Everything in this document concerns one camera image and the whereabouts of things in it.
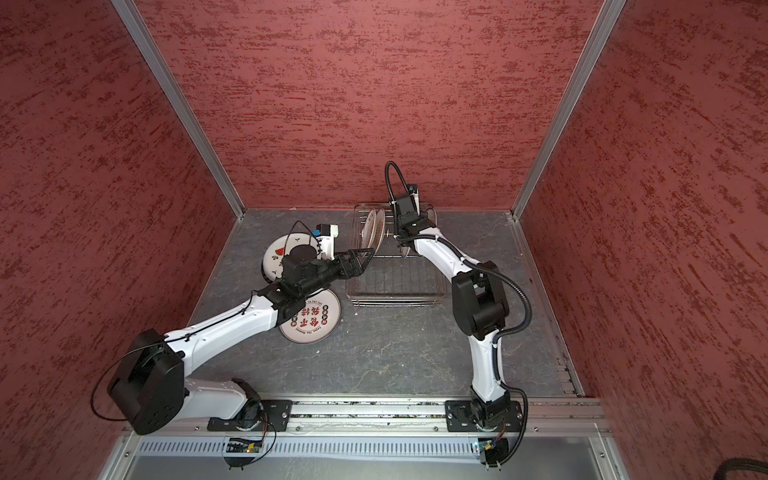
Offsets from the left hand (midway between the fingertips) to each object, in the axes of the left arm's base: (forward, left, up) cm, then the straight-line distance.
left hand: (365, 258), depth 78 cm
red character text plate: (-8, +16, -22) cm, 28 cm away
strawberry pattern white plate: (+19, +34, -20) cm, 44 cm away
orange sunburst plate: (+25, +1, -16) cm, 29 cm away
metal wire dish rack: (+8, -8, -22) cm, 25 cm away
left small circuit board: (-40, +30, -26) cm, 56 cm away
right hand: (+21, -14, -7) cm, 26 cm away
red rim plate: (+19, -3, -10) cm, 21 cm away
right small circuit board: (-40, -33, -25) cm, 57 cm away
